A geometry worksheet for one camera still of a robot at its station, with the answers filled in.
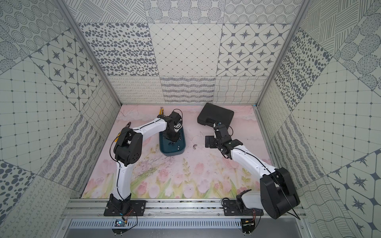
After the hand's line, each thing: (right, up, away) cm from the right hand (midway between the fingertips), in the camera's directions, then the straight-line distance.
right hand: (214, 141), depth 88 cm
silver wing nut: (-12, -5, +9) cm, 16 cm away
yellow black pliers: (-61, +8, +19) cm, 65 cm away
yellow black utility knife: (-38, +20, +26) cm, 51 cm away
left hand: (-25, +1, +11) cm, 27 cm away
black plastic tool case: (+1, +17, +26) cm, 31 cm away
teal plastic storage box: (-29, -6, +9) cm, 31 cm away
